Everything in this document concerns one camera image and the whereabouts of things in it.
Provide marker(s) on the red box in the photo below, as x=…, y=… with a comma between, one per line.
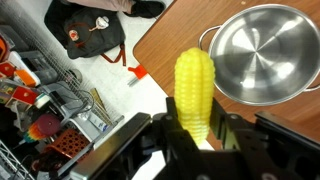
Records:
x=25, y=95

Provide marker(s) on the black backpack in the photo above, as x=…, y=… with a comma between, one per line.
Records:
x=90, y=33

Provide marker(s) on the white tape roll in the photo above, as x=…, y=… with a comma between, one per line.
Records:
x=42, y=100

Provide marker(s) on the maroon bowl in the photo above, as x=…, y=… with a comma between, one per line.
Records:
x=48, y=125

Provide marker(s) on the orange perforated basket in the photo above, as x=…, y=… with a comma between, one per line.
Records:
x=70, y=143

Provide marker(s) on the rainbow striped toy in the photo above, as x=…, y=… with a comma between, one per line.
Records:
x=31, y=133

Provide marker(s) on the silver metal pot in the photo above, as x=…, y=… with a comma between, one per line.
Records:
x=266, y=53

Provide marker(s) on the orange floor tape piece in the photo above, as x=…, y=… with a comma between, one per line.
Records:
x=137, y=71

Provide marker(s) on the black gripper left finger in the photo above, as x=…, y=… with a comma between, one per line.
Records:
x=175, y=133

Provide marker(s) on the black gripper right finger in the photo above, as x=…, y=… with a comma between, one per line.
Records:
x=230, y=130

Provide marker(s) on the person in white shirt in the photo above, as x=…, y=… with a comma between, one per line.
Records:
x=110, y=4

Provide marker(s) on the yellow corn toy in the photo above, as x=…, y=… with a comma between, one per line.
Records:
x=195, y=90

